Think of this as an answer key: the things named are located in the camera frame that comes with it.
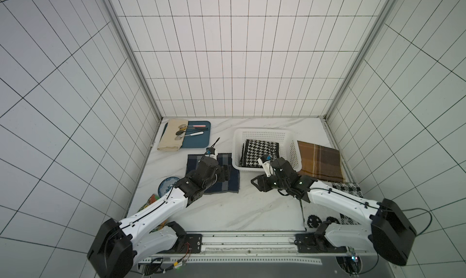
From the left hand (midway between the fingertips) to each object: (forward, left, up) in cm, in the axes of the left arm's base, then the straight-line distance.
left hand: (221, 170), depth 82 cm
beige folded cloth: (+25, +35, -12) cm, 44 cm away
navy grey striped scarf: (-3, -5, -9) cm, 11 cm away
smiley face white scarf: (-17, -42, -8) cm, 46 cm away
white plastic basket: (+20, -36, -7) cm, 42 cm away
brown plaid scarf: (+10, -53, -9) cm, 54 cm away
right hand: (-5, -13, -2) cm, 14 cm away
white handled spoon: (+29, +27, -11) cm, 41 cm away
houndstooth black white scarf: (+16, -16, -7) cm, 23 cm away
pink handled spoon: (+37, +28, -11) cm, 47 cm away
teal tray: (+25, +15, -11) cm, 31 cm away
